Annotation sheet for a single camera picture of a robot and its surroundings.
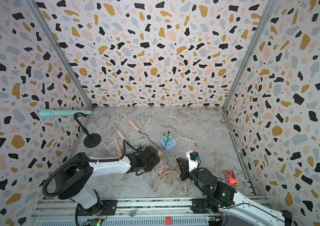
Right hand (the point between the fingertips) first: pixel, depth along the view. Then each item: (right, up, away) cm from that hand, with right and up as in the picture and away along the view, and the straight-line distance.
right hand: (180, 160), depth 70 cm
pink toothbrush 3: (-39, -1, +23) cm, 45 cm away
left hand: (-8, -5, +16) cm, 18 cm away
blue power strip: (-5, +3, +27) cm, 27 cm away
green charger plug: (-5, +9, +24) cm, 26 cm away
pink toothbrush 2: (-41, +10, +32) cm, 53 cm away
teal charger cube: (-9, +8, +23) cm, 26 cm away
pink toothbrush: (-35, +18, +39) cm, 56 cm away
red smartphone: (+31, -14, +13) cm, 37 cm away
